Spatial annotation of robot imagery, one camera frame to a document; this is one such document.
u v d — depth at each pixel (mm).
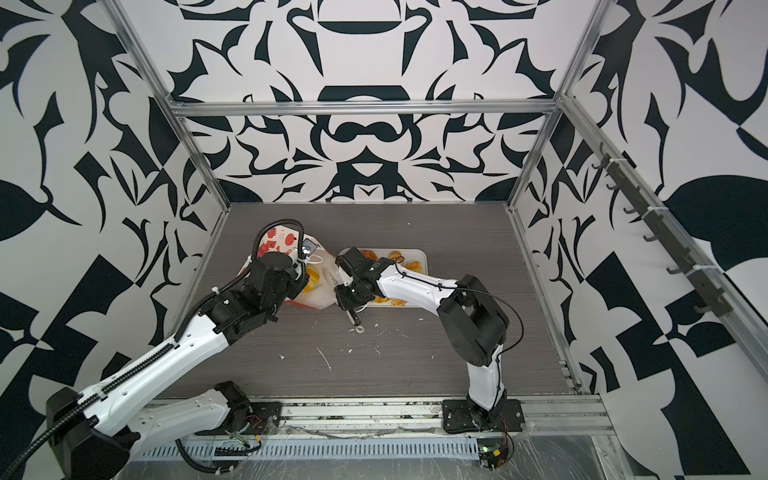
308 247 645
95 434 386
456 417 740
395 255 1033
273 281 558
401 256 1042
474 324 485
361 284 663
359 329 811
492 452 711
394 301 923
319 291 901
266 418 737
